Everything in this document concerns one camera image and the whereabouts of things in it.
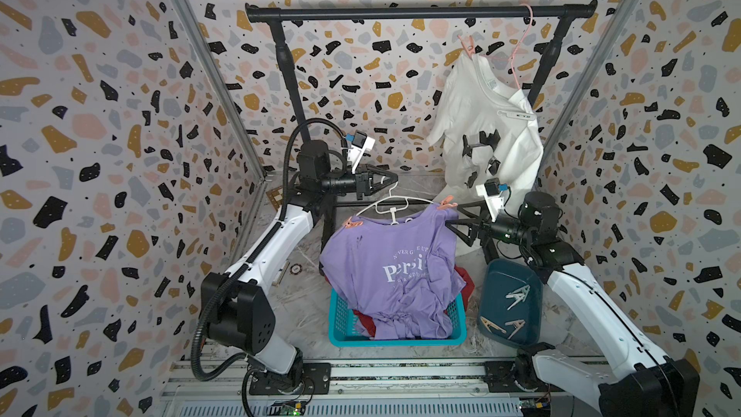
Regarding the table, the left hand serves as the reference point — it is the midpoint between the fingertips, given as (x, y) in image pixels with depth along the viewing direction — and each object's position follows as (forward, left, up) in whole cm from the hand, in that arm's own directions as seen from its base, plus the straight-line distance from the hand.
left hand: (397, 182), depth 67 cm
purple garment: (-11, -2, -26) cm, 28 cm away
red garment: (-21, +8, -34) cm, 41 cm away
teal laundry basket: (-22, +14, -37) cm, 46 cm away
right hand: (-4, -15, -8) cm, 17 cm away
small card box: (-5, +36, -37) cm, 52 cm away
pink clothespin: (-6, +12, -8) cm, 15 cm away
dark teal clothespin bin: (-17, -34, -37) cm, 53 cm away
